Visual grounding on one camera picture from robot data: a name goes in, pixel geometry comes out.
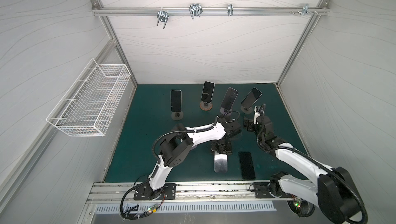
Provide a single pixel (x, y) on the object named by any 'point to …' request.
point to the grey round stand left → (177, 115)
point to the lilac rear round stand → (224, 111)
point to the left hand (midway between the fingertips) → (226, 154)
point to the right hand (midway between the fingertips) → (256, 114)
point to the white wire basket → (88, 109)
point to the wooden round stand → (205, 106)
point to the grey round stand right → (245, 111)
